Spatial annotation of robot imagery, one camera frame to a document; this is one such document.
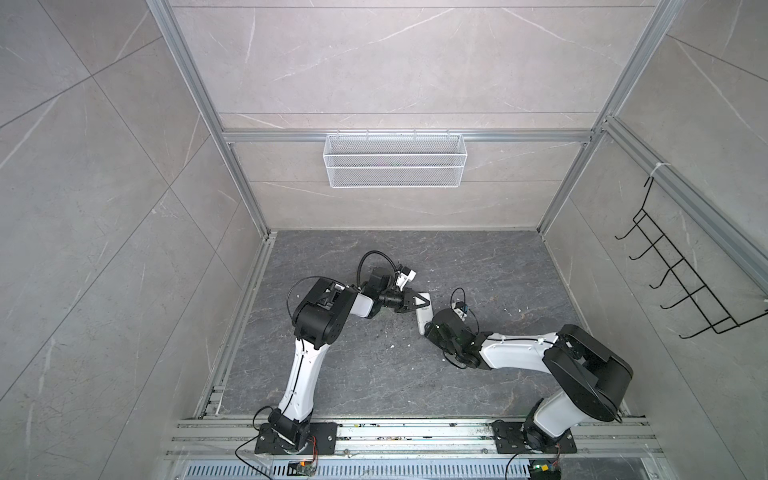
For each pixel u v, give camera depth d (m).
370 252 0.94
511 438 0.73
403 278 0.95
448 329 0.71
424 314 0.92
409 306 0.90
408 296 0.93
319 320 0.59
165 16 0.68
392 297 0.90
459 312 0.83
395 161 1.01
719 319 0.59
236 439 0.75
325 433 0.73
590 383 0.44
